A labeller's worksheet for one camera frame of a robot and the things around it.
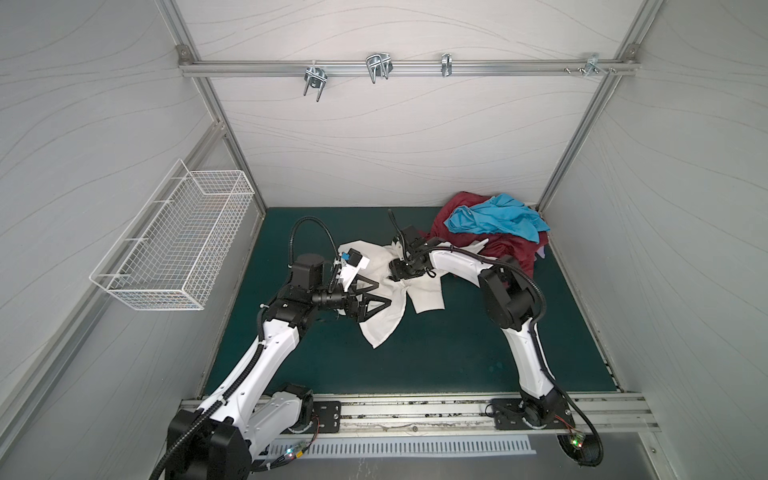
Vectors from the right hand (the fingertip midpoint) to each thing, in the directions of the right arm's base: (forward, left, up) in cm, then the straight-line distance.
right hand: (400, 267), depth 100 cm
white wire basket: (-17, +52, +30) cm, 63 cm away
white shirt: (-9, -8, -1) cm, 12 cm away
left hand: (-21, +3, +20) cm, 29 cm away
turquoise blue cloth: (+14, -34, +12) cm, 39 cm away
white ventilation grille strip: (-50, -4, -2) cm, 50 cm away
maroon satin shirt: (+2, -37, +8) cm, 38 cm away
